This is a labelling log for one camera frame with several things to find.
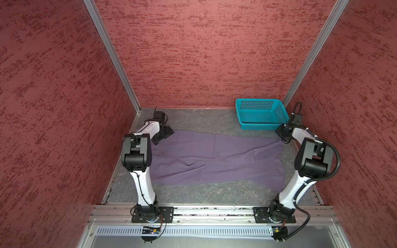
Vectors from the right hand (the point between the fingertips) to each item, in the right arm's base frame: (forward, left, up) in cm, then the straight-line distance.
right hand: (278, 132), depth 99 cm
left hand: (-1, +75, -2) cm, 75 cm away
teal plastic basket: (+23, +3, -7) cm, 24 cm away
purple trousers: (-15, +63, -3) cm, 65 cm away
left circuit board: (-50, +77, -7) cm, 92 cm away
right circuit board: (-53, +14, -7) cm, 55 cm away
